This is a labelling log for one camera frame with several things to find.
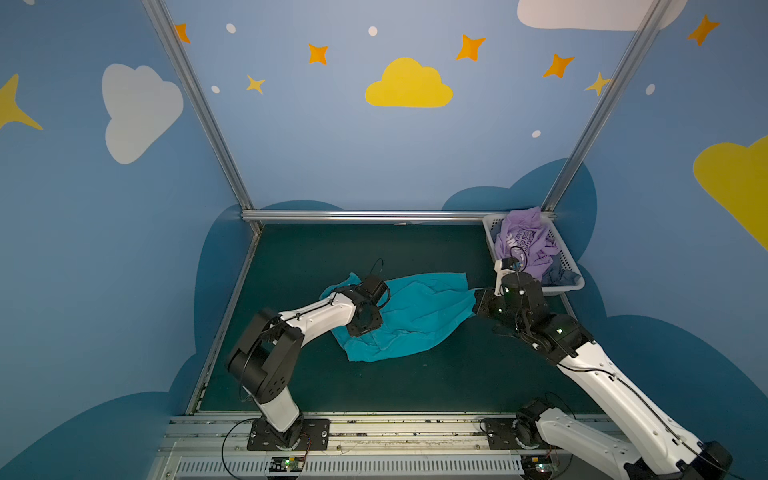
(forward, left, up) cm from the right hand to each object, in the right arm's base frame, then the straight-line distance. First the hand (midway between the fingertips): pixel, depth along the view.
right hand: (479, 288), depth 76 cm
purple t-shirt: (+30, -22, -11) cm, 39 cm away
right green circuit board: (-35, -15, -24) cm, 45 cm away
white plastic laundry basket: (+31, -37, -14) cm, 51 cm away
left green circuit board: (-38, +46, -23) cm, 64 cm away
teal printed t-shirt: (+5, +14, -22) cm, 27 cm away
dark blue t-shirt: (+19, -33, -19) cm, 43 cm away
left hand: (-2, +26, -20) cm, 33 cm away
